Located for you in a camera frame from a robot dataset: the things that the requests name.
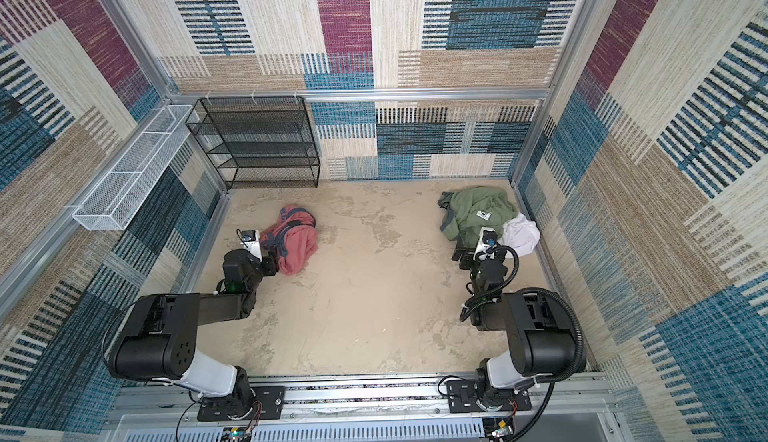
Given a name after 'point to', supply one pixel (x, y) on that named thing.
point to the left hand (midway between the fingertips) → (264, 244)
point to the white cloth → (520, 233)
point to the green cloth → (468, 210)
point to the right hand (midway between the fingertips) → (475, 239)
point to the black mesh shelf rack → (258, 142)
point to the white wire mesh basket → (122, 189)
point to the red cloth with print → (294, 237)
